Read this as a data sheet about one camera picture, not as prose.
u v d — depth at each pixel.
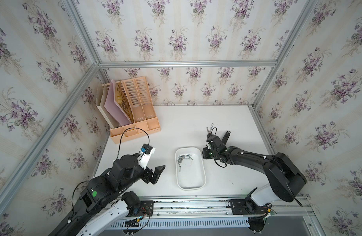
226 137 0.98
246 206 0.66
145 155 0.53
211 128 1.07
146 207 0.73
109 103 0.83
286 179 0.44
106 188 0.44
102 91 0.88
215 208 0.75
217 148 0.70
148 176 0.55
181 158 0.91
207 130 1.05
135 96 1.06
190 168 0.87
